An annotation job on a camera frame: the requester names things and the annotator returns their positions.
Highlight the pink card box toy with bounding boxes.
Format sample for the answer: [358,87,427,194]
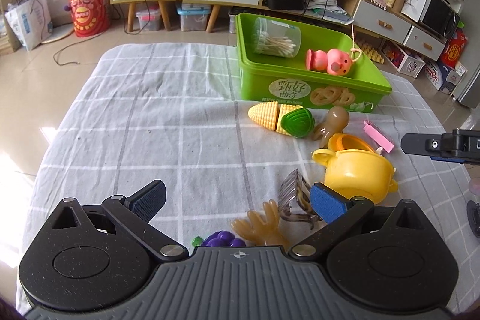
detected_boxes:
[363,120,395,154]

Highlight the yellow toy pot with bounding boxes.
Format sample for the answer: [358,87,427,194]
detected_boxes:
[312,133,399,205]

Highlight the pink pig toy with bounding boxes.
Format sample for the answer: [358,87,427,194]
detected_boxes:
[306,49,354,76]

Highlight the clear cotton swab jar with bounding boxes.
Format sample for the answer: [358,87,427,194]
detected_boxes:
[252,17,302,58]

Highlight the white box red pattern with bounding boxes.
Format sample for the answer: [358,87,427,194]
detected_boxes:
[380,40,425,78]

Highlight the brown rubber octopus toy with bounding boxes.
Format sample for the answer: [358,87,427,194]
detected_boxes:
[312,106,350,149]

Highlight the yellow egg tray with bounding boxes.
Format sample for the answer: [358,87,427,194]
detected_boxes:
[355,38,385,64]

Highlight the brown hair claw clip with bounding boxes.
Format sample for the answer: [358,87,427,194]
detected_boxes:
[277,169,321,230]

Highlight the purple toy grapes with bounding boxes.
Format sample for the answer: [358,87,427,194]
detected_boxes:
[191,231,247,248]

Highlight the brown rubber hand toy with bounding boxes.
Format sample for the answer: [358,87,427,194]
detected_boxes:
[231,200,290,250]

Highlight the black microwave oven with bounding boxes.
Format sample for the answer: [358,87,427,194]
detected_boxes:
[418,0,461,40]

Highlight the yellow toy corn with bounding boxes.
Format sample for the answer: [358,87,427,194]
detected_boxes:
[247,101,315,138]

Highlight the grey checked cloth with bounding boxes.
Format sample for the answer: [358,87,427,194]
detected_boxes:
[19,43,479,312]

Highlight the green plastic cookie box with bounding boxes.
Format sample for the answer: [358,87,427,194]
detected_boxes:
[236,13,392,113]

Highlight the long low tv cabinet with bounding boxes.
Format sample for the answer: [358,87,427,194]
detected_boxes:
[258,0,451,63]

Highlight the clear storage box pink contents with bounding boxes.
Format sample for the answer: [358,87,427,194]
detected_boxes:
[135,7,161,32]

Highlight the white paper shopping bag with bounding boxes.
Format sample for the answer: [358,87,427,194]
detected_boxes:
[5,0,53,51]

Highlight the red round bucket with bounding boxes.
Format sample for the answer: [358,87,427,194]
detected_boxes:
[67,0,111,38]

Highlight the clear storage box blue lid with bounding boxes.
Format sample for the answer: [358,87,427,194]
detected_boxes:
[176,2,212,32]

